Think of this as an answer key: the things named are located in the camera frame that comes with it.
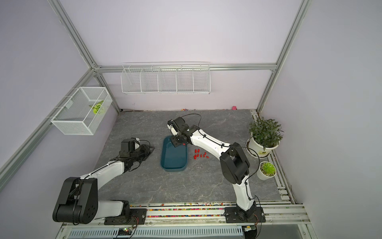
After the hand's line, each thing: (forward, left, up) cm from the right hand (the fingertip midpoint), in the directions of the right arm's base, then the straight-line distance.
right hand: (175, 138), depth 89 cm
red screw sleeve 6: (-7, -20, -12) cm, 24 cm away
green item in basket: (+9, +42, +18) cm, 47 cm away
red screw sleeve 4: (-5, -16, -13) cm, 21 cm away
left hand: (-5, +13, -4) cm, 14 cm away
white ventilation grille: (-45, -29, -13) cm, 55 cm away
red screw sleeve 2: (-7, -12, -12) cm, 18 cm away
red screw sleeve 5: (-5, -18, -13) cm, 23 cm away
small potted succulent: (-20, -51, -3) cm, 55 cm away
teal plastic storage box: (-10, +1, -8) cm, 13 cm away
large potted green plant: (-4, -51, +8) cm, 52 cm away
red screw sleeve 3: (-5, -14, -13) cm, 20 cm away
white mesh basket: (+8, +50, +15) cm, 53 cm away
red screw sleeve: (-2, -13, -12) cm, 18 cm away
